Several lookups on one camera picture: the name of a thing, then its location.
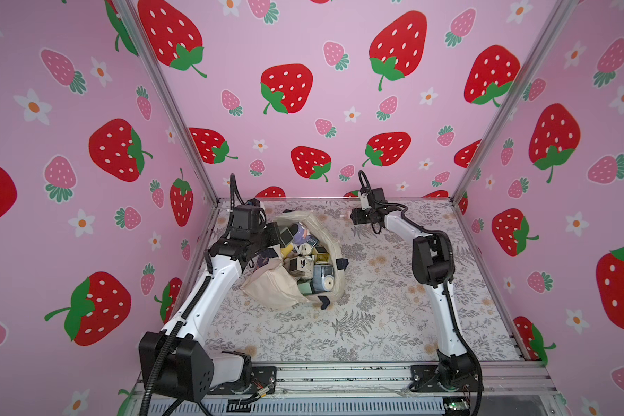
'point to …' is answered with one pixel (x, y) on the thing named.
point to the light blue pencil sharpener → (323, 278)
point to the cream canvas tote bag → (272, 284)
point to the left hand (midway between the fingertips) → (280, 229)
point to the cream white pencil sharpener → (302, 264)
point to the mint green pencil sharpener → (305, 288)
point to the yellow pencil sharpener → (285, 251)
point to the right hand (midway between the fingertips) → (352, 214)
